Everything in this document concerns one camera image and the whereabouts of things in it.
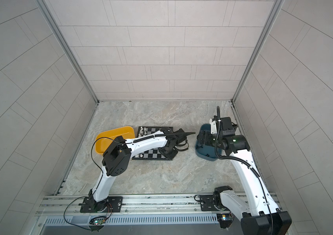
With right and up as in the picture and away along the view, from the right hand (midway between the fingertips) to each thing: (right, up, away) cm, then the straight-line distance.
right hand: (203, 137), depth 75 cm
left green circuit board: (-48, -35, -10) cm, 61 cm away
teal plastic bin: (+5, -11, +12) cm, 18 cm away
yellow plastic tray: (-60, -4, +18) cm, 62 cm away
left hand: (-15, -13, +12) cm, 24 cm away
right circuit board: (+9, -38, -7) cm, 39 cm away
